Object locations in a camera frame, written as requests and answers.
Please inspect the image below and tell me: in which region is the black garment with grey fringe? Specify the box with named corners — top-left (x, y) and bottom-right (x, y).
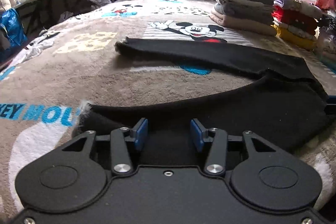
top-left (76, 36), bottom-right (336, 162)

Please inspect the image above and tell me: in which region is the Mickey Mouse plush blanket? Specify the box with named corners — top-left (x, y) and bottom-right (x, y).
top-left (0, 0), bottom-right (336, 222)

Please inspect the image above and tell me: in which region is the beige folded garment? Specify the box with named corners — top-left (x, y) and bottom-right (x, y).
top-left (209, 10), bottom-right (277, 36)

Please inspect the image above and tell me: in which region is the yellow folded garment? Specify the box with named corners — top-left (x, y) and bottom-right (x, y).
top-left (274, 25), bottom-right (317, 51)

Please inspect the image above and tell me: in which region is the charcoal grey folded garment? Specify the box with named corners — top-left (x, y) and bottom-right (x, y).
top-left (215, 2), bottom-right (275, 25)

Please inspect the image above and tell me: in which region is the grey crumpled cloth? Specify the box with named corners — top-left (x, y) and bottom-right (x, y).
top-left (87, 0), bottom-right (112, 7)

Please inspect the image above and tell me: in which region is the red folded garment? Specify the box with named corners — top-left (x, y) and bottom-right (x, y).
top-left (272, 6), bottom-right (318, 35)

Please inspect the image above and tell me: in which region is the light grey folded garment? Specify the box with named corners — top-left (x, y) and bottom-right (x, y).
top-left (215, 0), bottom-right (275, 14)

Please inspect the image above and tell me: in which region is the lilac patterned folded garment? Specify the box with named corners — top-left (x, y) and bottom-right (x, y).
top-left (274, 0), bottom-right (322, 19)

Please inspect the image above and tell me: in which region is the blue plastic bag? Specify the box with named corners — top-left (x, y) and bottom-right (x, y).
top-left (1, 8), bottom-right (27, 48)

